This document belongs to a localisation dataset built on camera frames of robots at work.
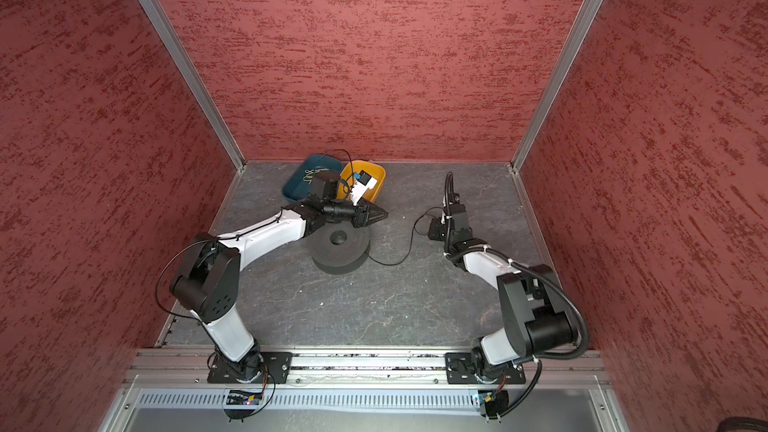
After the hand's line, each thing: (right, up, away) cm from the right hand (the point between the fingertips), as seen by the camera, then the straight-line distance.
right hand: (432, 225), depth 94 cm
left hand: (-15, +3, -11) cm, 19 cm away
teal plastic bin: (-50, +12, +19) cm, 55 cm away
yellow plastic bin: (-21, +19, +20) cm, 34 cm away
